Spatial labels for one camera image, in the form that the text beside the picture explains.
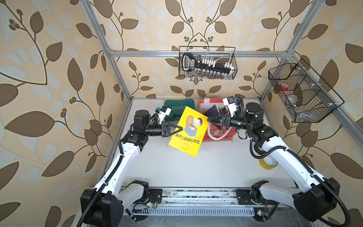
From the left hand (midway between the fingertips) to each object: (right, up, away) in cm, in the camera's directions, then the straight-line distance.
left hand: (179, 129), depth 65 cm
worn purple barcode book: (+19, +8, +29) cm, 36 cm away
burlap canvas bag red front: (+19, -5, +22) cm, 30 cm away
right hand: (+15, +5, +4) cm, 16 cm away
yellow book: (+5, -5, +1) cm, 7 cm away
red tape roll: (+60, +23, +15) cm, 66 cm away
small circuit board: (+41, -43, +5) cm, 60 cm away
